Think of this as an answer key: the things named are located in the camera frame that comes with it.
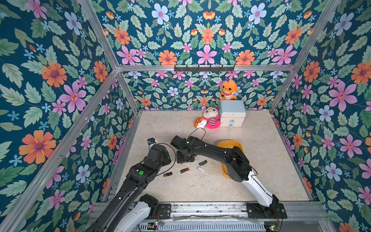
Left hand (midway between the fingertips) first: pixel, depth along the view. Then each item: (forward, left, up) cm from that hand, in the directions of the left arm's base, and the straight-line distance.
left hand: (167, 153), depth 77 cm
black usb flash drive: (-5, +2, -17) cm, 18 cm away
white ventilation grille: (-32, -14, -18) cm, 40 cm away
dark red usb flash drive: (-3, -8, -17) cm, 19 cm away
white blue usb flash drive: (-3, -17, -17) cm, 24 cm away
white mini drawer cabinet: (+29, -43, -3) cm, 52 cm away
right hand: (+3, -6, -15) cm, 16 cm away
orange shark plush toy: (+40, -41, +8) cm, 58 cm away
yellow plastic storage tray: (+12, -38, -16) cm, 43 cm away
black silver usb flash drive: (0, -20, -17) cm, 26 cm away
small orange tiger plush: (+29, -21, -11) cm, 37 cm away
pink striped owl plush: (+35, -30, -10) cm, 47 cm away
